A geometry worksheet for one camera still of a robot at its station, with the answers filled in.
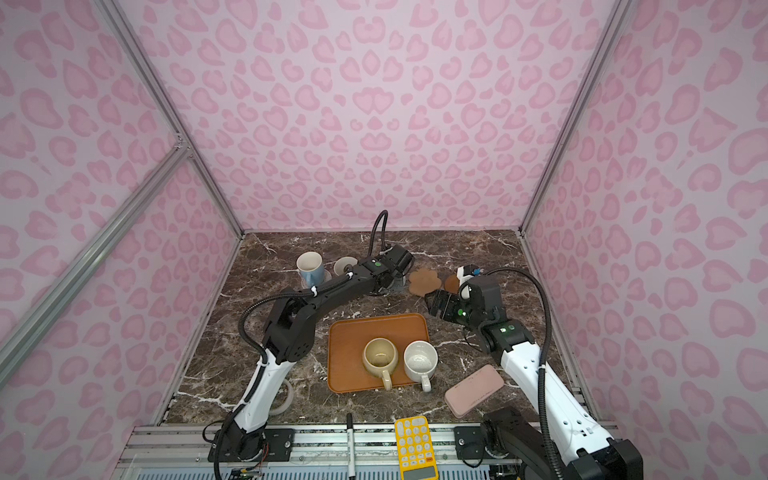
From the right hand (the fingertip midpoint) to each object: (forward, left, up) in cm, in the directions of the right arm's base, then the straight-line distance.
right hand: (437, 298), depth 78 cm
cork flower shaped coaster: (+18, +3, -19) cm, 26 cm away
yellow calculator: (-32, +6, -17) cm, 37 cm away
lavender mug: (+19, +31, -12) cm, 38 cm away
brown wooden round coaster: (+18, -8, -20) cm, 28 cm away
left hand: (+15, +12, -13) cm, 23 cm away
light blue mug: (+17, +39, -10) cm, 43 cm away
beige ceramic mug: (-9, +15, -18) cm, 25 cm away
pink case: (-19, -8, -17) cm, 27 cm away
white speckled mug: (-10, +4, -18) cm, 21 cm away
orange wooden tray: (-5, +25, -17) cm, 31 cm away
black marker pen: (-31, +21, -18) cm, 42 cm away
